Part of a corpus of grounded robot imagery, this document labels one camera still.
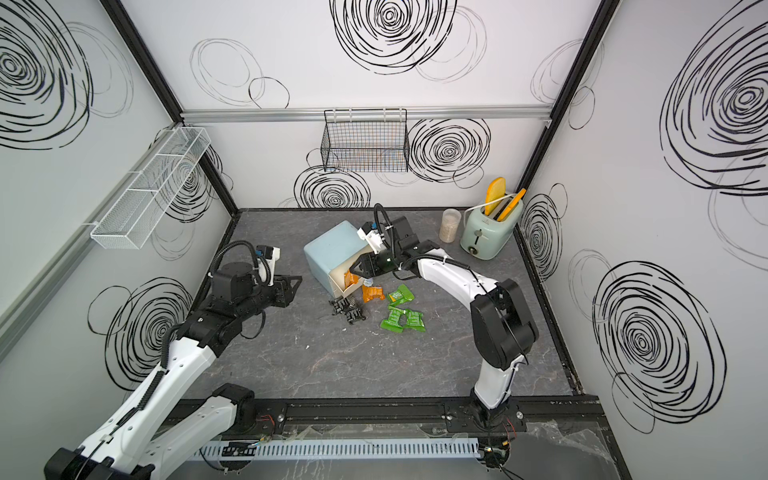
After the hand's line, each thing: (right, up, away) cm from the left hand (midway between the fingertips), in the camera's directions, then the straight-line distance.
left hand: (295, 277), depth 77 cm
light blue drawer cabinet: (+6, +7, +12) cm, 15 cm away
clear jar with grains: (+46, +15, +28) cm, 56 cm away
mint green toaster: (+55, +11, +19) cm, 59 cm away
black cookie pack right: (+14, -13, +14) cm, 24 cm away
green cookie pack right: (+32, -15, +12) cm, 38 cm away
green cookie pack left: (+25, -16, +12) cm, 32 cm away
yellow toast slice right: (+62, +18, +20) cm, 68 cm away
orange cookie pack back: (+18, -8, +19) cm, 28 cm away
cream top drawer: (+9, -1, +10) cm, 13 cm away
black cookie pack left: (+9, -11, +15) cm, 20 cm away
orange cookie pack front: (+13, -2, +7) cm, 15 cm away
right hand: (+15, +2, +6) cm, 17 cm away
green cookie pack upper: (+29, -8, +19) cm, 35 cm away
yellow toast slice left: (+60, +27, +20) cm, 69 cm away
